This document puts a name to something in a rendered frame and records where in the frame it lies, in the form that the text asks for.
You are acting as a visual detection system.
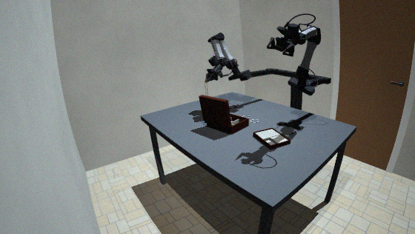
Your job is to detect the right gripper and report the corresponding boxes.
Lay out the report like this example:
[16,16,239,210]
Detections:
[205,67,219,82]

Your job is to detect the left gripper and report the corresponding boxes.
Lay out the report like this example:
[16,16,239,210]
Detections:
[267,32,295,57]

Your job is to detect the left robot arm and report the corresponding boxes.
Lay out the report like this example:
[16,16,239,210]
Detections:
[277,23,321,93]

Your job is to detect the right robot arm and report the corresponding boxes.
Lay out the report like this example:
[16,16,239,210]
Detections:
[208,33,247,78]

